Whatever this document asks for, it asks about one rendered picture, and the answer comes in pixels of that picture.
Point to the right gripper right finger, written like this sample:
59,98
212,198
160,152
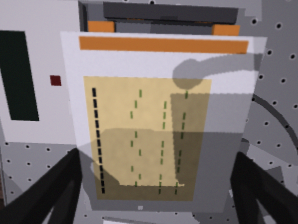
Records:
248,182

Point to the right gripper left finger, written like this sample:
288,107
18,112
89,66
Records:
59,188

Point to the white gel cassette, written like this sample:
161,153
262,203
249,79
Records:
159,118

